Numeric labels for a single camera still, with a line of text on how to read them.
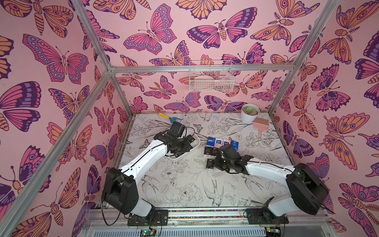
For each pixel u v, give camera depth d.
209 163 0.88
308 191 0.43
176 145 0.63
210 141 1.00
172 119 1.17
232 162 0.67
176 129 0.64
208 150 0.97
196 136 1.00
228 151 0.69
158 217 0.80
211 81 0.92
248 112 1.06
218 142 1.00
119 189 0.42
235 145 0.98
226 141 1.00
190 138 1.03
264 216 0.66
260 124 1.13
